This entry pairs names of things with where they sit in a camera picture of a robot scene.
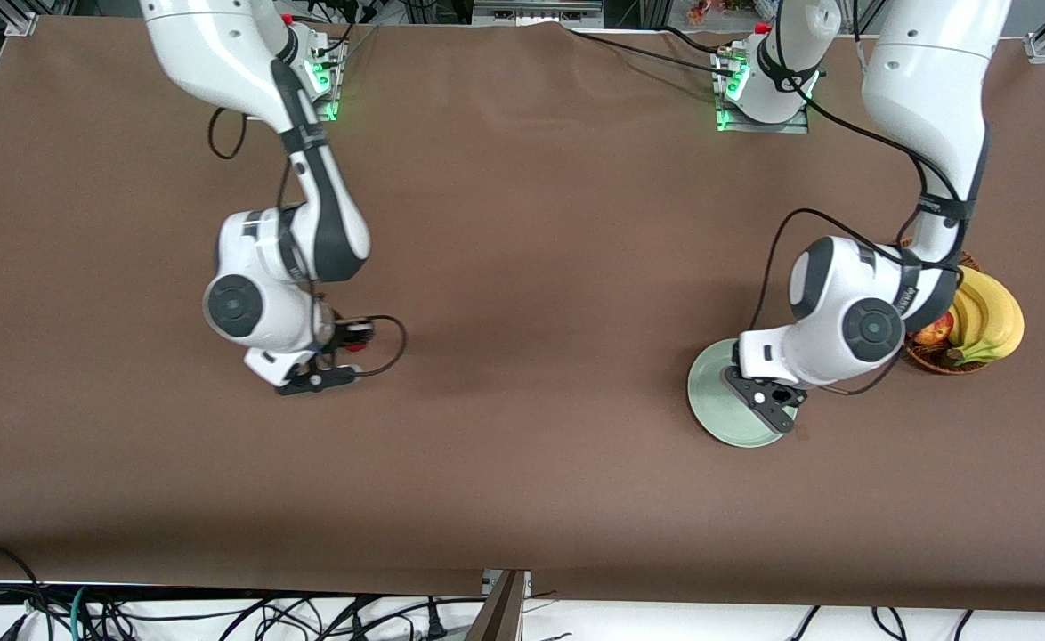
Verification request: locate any light green round plate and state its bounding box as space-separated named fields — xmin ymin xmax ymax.
xmin=687 ymin=338 xmax=799 ymax=449

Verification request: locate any brown wicker basket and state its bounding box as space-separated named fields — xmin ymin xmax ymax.
xmin=899 ymin=236 xmax=992 ymax=376

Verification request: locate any red apple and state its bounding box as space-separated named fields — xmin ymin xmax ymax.
xmin=912 ymin=315 xmax=956 ymax=347

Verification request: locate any yellow banana bunch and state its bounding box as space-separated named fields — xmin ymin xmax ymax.
xmin=944 ymin=264 xmax=1025 ymax=367

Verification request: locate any table support beam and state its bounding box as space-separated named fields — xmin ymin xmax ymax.
xmin=467 ymin=570 xmax=531 ymax=641

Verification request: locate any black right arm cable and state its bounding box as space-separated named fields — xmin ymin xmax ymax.
xmin=207 ymin=106 xmax=409 ymax=377

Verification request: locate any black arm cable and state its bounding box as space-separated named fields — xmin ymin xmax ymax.
xmin=207 ymin=106 xmax=409 ymax=377
xmin=748 ymin=0 xmax=979 ymax=398

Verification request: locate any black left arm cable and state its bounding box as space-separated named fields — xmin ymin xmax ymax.
xmin=748 ymin=0 xmax=979 ymax=398

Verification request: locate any grey metal rail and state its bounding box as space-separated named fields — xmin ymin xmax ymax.
xmin=472 ymin=0 xmax=605 ymax=28

